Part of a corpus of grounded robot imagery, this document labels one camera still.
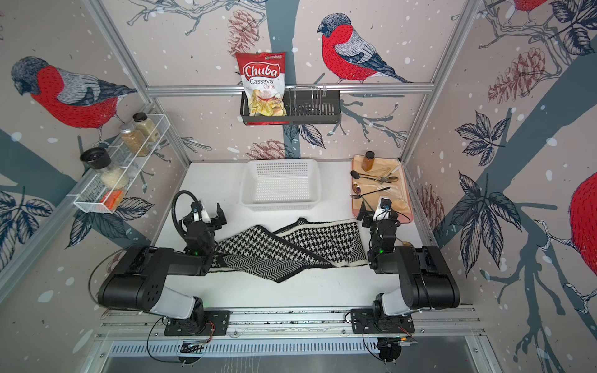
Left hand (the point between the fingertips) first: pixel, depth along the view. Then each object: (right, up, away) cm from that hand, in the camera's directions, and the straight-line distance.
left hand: (210, 202), depth 89 cm
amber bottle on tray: (+68, +18, +22) cm, 74 cm away
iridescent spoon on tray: (+81, +9, +22) cm, 84 cm away
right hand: (+65, 0, +1) cm, 65 cm away
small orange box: (-19, +3, -23) cm, 30 cm away
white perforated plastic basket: (+25, +6, +22) cm, 34 cm away
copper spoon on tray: (+62, +4, +18) cm, 65 cm away
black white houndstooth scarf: (+33, -19, -1) cm, 38 cm away
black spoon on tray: (+63, +12, +26) cm, 69 cm away
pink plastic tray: (+72, +10, +24) cm, 77 cm away
